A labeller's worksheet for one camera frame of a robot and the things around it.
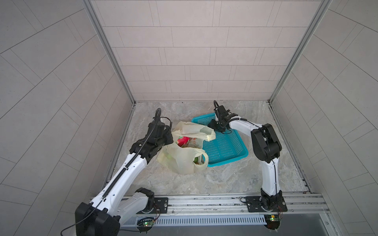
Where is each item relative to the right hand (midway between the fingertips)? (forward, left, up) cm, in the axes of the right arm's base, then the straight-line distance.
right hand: (211, 126), depth 101 cm
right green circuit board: (-54, -23, -3) cm, 59 cm away
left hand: (-14, +23, +16) cm, 32 cm away
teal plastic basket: (-15, -9, -1) cm, 18 cm away
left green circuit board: (-52, +36, +2) cm, 63 cm away
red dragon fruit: (-14, +19, +6) cm, 24 cm away
